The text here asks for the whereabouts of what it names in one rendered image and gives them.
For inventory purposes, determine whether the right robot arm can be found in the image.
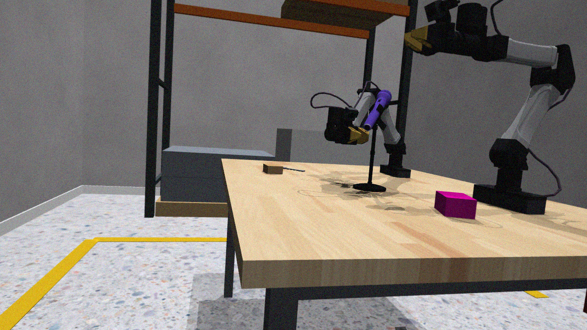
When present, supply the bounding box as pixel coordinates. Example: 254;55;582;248
324;88;411;172

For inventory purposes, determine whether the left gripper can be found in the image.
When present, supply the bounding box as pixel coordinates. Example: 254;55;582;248
404;22;463;56

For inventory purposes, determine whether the purple microphone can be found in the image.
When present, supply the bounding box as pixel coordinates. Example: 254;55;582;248
364;90;392;131

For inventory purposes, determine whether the purple box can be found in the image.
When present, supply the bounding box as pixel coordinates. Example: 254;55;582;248
434;191;477;219

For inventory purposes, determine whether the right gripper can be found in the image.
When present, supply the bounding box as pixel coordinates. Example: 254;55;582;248
333;125;369;145

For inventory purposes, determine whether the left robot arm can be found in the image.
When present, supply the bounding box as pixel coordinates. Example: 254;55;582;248
424;0;576;200

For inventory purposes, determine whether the brown flat block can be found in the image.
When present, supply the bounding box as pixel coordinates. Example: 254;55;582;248
263;164;283;174

